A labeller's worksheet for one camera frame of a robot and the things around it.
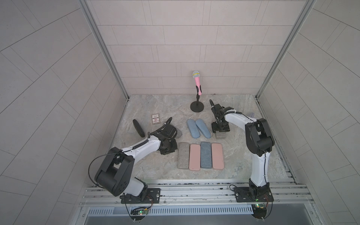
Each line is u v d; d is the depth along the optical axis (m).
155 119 1.00
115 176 0.41
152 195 0.71
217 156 0.83
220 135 0.89
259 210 0.67
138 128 0.92
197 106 1.09
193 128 0.94
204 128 0.95
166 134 0.68
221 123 0.78
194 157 0.81
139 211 0.65
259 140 0.53
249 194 0.71
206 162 0.80
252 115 0.99
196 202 0.71
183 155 0.83
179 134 0.91
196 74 0.94
